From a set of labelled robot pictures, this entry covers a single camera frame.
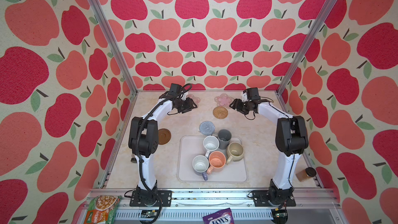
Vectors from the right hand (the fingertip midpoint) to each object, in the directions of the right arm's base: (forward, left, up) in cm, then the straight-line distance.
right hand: (236, 106), depth 100 cm
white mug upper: (-25, +15, -7) cm, 30 cm away
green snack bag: (-63, +63, -6) cm, 89 cm away
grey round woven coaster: (-13, +18, -9) cm, 24 cm away
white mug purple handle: (-37, +20, -8) cm, 43 cm away
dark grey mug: (-22, +8, -3) cm, 23 cm away
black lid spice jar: (-39, -32, 0) cm, 50 cm away
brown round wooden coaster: (-22, +44, -8) cm, 50 cm away
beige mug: (-28, +1, -8) cm, 29 cm away
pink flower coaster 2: (+12, +8, -9) cm, 17 cm away
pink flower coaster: (+12, +28, -9) cm, 32 cm away
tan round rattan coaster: (0, +10, -9) cm, 13 cm away
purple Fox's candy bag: (-59, +7, -8) cm, 60 cm away
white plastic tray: (-26, +28, -13) cm, 40 cm away
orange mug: (-34, +11, -7) cm, 37 cm away
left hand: (-7, +25, +4) cm, 26 cm away
